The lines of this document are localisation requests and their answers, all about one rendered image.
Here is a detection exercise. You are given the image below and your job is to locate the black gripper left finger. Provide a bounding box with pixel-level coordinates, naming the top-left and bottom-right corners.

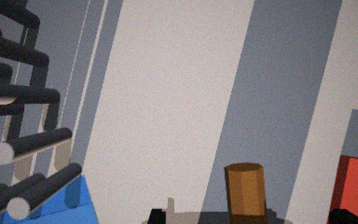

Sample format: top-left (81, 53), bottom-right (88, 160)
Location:
top-left (147, 208), bottom-right (166, 224)

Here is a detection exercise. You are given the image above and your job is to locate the orange-brown faceted cylinder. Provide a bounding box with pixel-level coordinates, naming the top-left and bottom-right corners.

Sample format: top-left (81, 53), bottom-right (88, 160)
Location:
top-left (226, 162), bottom-right (268, 224)

